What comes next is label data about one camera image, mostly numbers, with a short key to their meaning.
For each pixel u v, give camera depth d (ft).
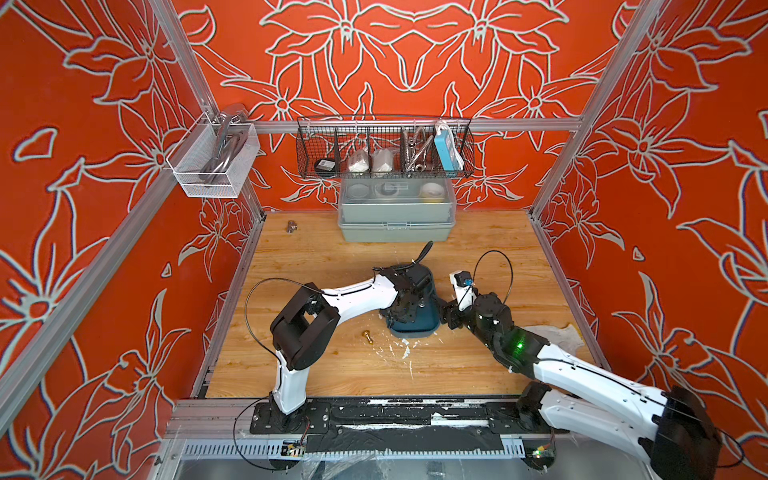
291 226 3.74
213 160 2.73
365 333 2.84
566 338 2.82
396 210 3.33
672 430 1.29
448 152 2.86
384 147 3.16
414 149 2.69
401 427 2.39
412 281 2.30
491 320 1.86
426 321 2.94
